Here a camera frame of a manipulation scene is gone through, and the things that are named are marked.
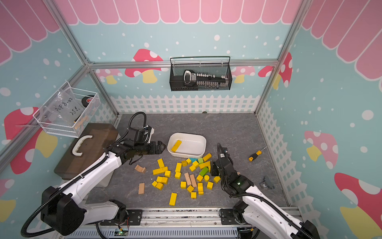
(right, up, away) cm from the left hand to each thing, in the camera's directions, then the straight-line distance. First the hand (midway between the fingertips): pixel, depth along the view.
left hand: (159, 149), depth 82 cm
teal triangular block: (+19, -8, +10) cm, 23 cm away
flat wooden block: (-10, -22, +2) cm, 25 cm away
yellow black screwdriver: (+61, -5, +15) cm, 63 cm away
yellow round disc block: (+27, -17, +4) cm, 32 cm away
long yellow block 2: (-2, -14, +8) cm, 17 cm away
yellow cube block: (+4, -15, +6) cm, 17 cm away
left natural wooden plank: (+16, -18, +5) cm, 25 cm away
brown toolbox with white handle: (-39, -1, -2) cm, 39 cm away
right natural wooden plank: (+19, -20, +4) cm, 28 cm away
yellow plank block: (-2, -10, +11) cm, 15 cm away
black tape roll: (-39, +27, -1) cm, 48 cm away
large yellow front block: (+8, -27, -2) cm, 28 cm away
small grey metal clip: (+61, -19, +2) cm, 64 cm away
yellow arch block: (+23, -23, +2) cm, 32 cm away
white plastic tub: (+16, 0, +20) cm, 26 cm away
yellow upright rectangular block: (+9, -13, +10) cm, 19 cm away
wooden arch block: (-13, -13, +8) cm, 20 cm away
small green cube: (+23, -9, +10) cm, 27 cm away
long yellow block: (+7, -1, +18) cm, 20 cm away
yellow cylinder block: (+27, -7, +12) cm, 31 cm away
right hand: (+30, -7, 0) cm, 31 cm away
